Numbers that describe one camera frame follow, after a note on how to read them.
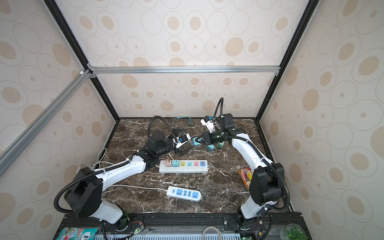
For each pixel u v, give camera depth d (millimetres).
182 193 813
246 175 873
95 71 916
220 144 1006
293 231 671
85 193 426
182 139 648
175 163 879
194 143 794
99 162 947
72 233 685
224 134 623
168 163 872
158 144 594
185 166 900
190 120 1196
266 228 725
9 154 510
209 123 744
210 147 1000
